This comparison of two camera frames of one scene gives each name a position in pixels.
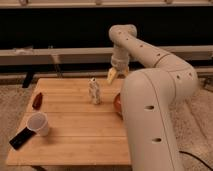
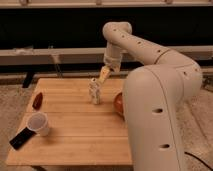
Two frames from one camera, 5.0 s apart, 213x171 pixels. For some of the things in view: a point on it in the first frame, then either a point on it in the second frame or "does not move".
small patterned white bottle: (94, 91) does not move
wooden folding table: (86, 124) does not move
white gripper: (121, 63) -> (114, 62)
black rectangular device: (19, 139) does not move
